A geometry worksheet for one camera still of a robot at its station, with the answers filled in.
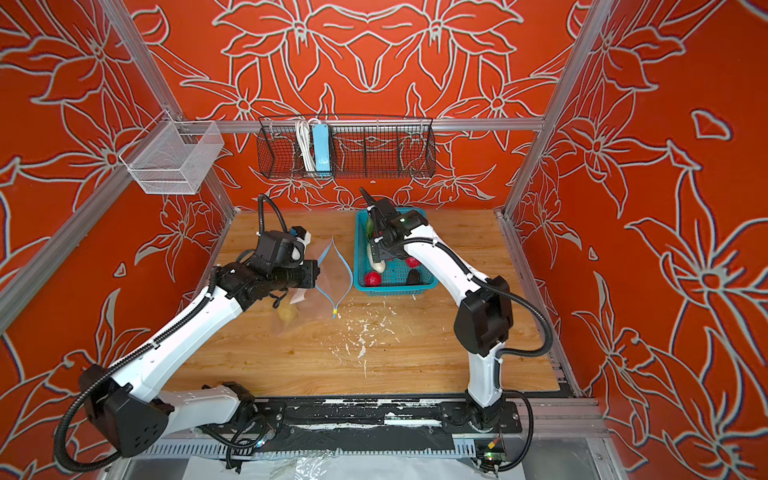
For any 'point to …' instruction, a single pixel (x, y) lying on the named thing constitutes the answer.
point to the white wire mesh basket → (171, 159)
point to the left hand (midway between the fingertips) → (319, 267)
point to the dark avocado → (413, 277)
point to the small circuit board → (495, 456)
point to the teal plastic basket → (398, 279)
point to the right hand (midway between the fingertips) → (390, 248)
